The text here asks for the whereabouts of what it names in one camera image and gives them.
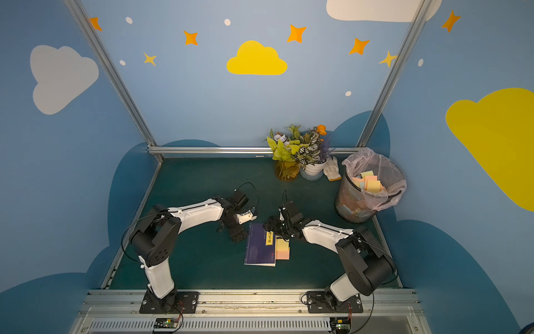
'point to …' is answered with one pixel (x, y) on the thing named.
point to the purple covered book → (257, 252)
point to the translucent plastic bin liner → (390, 175)
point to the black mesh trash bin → (350, 203)
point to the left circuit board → (165, 323)
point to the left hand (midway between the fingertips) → (238, 225)
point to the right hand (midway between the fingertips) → (270, 225)
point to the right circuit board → (341, 324)
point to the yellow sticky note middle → (281, 245)
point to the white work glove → (331, 170)
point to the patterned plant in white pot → (313, 156)
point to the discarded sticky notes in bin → (369, 182)
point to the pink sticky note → (282, 254)
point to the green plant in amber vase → (285, 147)
